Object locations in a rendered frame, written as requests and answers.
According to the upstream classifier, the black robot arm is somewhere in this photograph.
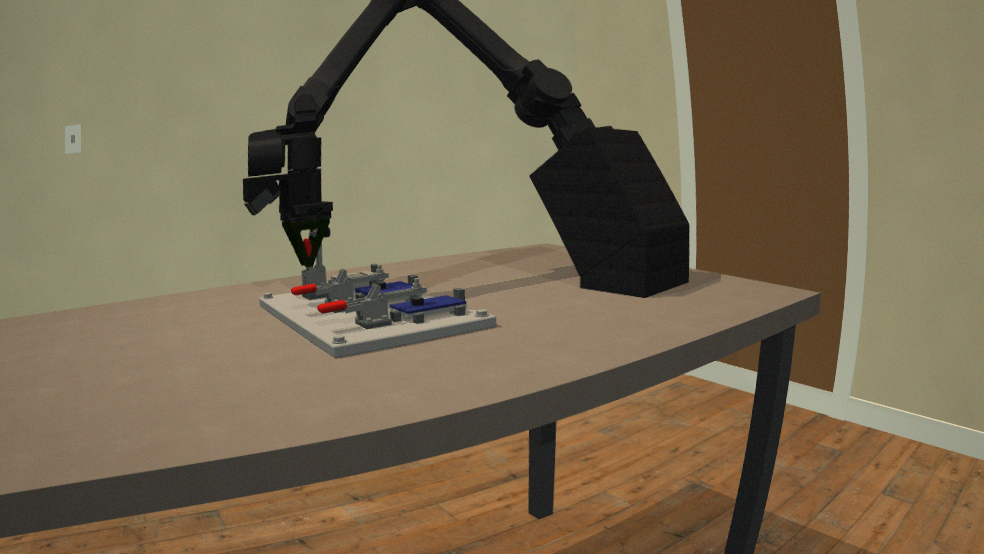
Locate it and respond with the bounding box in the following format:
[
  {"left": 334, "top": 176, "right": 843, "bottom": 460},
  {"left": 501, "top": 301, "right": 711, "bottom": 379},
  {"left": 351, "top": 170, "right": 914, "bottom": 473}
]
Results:
[{"left": 243, "top": 0, "right": 595, "bottom": 215}]

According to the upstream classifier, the cream rectangular block with slot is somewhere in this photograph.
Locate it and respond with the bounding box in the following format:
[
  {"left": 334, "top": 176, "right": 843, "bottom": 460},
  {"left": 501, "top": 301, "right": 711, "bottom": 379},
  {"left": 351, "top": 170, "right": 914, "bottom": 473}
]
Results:
[{"left": 331, "top": 271, "right": 374, "bottom": 290}]

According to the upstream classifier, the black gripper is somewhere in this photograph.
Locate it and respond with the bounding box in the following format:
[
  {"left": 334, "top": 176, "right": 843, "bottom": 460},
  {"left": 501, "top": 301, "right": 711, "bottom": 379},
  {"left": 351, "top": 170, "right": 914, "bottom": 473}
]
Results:
[{"left": 279, "top": 169, "right": 333, "bottom": 267}]

